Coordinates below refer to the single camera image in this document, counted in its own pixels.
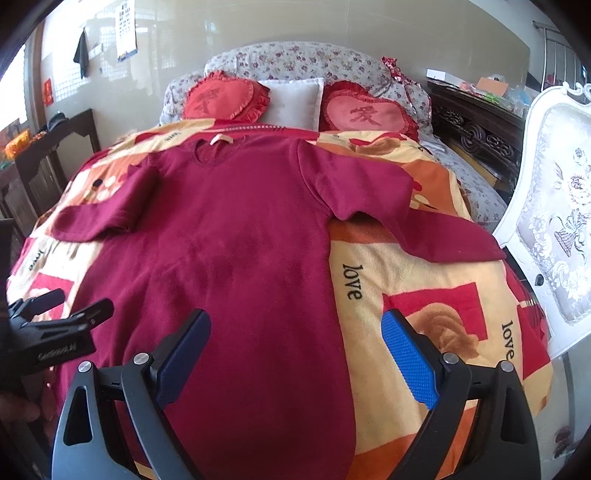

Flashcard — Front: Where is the metal rack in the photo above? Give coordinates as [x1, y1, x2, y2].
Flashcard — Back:
[532, 21, 590, 90]

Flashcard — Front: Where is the dark hanging cloth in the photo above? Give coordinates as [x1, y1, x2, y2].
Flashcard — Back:
[73, 30, 89, 79]

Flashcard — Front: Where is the red heart pillow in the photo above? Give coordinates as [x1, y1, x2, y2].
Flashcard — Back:
[182, 71, 270, 124]
[320, 80, 419, 141]

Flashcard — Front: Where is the left hand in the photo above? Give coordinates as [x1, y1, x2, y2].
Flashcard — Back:
[0, 392, 41, 424]

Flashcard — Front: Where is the white square pillow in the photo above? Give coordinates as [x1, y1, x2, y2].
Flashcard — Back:
[259, 78, 325, 131]

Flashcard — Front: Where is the left red heart pillow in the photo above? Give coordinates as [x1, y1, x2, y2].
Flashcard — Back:
[182, 71, 270, 124]

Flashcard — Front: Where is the white upholstered ornate chair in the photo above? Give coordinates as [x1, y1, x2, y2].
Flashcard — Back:
[494, 85, 590, 358]

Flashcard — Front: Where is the dark red knit sweater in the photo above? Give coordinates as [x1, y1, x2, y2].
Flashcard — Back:
[50, 135, 503, 479]

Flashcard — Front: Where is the wall calendar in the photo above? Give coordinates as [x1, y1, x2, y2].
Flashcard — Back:
[115, 0, 137, 62]

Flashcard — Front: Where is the dark carved wooden nightstand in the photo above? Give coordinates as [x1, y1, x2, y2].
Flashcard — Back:
[427, 80, 525, 201]

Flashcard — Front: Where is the floral bed sheet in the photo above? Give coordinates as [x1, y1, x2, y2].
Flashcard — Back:
[419, 132, 507, 233]

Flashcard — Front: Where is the orange patterned love blanket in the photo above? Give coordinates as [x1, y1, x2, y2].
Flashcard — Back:
[7, 120, 552, 479]

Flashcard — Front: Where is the right red heart pillow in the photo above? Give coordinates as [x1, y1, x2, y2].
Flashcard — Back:
[320, 80, 419, 141]

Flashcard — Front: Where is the floral padded headboard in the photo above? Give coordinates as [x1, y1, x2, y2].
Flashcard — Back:
[159, 41, 433, 135]

